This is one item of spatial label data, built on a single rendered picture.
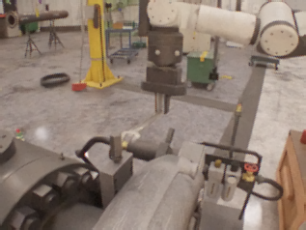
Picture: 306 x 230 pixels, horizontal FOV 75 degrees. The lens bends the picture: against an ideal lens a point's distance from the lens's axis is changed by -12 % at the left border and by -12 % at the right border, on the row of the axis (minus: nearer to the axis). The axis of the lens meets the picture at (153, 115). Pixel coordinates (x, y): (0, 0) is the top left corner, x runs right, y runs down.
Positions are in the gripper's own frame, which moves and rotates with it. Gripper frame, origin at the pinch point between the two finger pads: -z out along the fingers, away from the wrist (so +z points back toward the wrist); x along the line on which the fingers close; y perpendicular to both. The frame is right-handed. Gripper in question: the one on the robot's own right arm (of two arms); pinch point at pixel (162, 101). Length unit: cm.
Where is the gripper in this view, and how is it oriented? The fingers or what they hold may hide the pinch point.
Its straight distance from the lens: 60.3
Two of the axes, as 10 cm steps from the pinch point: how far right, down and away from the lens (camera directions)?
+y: -4.4, 3.3, -8.4
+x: -9.0, -1.9, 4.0
